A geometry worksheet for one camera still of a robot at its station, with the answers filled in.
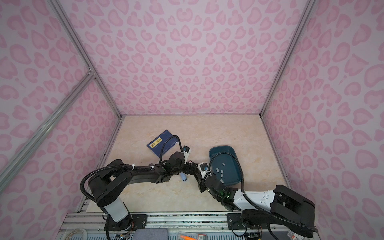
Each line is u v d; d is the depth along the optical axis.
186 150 0.80
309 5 0.69
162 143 1.03
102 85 1.01
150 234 0.68
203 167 0.70
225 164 0.93
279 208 0.42
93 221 0.75
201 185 0.72
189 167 0.80
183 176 0.86
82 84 0.84
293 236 0.68
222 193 0.62
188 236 0.70
